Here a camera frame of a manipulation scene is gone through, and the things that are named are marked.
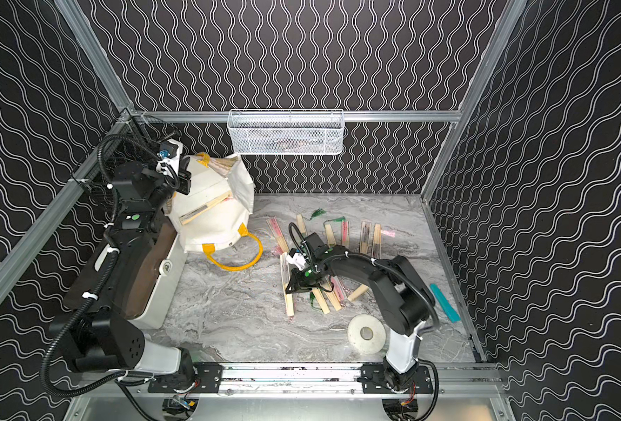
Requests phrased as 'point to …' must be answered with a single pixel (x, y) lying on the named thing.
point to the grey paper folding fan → (366, 238)
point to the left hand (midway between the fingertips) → (179, 150)
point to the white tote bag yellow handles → (219, 202)
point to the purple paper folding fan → (362, 288)
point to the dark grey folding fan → (285, 280)
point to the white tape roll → (367, 335)
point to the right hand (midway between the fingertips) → (288, 290)
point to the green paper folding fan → (332, 231)
